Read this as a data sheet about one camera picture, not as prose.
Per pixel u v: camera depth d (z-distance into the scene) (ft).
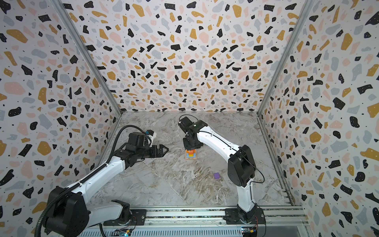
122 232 2.30
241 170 1.62
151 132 2.52
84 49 2.75
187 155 3.09
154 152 2.40
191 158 3.11
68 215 1.29
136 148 2.17
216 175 2.89
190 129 2.05
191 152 3.01
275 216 2.50
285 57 2.93
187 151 3.03
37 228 1.12
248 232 2.35
